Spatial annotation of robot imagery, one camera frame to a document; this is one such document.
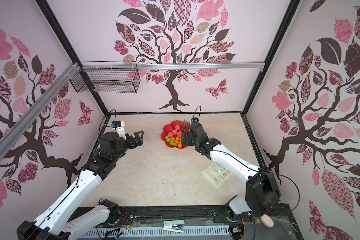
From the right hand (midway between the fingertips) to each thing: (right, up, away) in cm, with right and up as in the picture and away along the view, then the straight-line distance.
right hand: (190, 133), depth 84 cm
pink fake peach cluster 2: (-7, -2, +20) cm, 21 cm away
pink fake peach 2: (-10, 0, +21) cm, 23 cm away
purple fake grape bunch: (-3, +3, +22) cm, 22 cm away
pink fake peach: (-8, +3, +22) cm, 24 cm away
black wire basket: (-45, +36, +11) cm, 59 cm away
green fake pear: (-12, -7, +14) cm, 20 cm away
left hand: (-28, -1, -8) cm, 29 cm away
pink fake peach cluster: (-13, -2, +19) cm, 23 cm away
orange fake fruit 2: (-6, -9, +13) cm, 17 cm away
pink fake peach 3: (-11, -5, +18) cm, 22 cm away
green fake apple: (-10, -8, +14) cm, 19 cm away
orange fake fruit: (-8, -4, +18) cm, 21 cm away
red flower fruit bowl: (-14, +3, +23) cm, 27 cm away
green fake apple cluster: (-15, -4, +17) cm, 23 cm away
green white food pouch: (+16, -25, +3) cm, 30 cm away
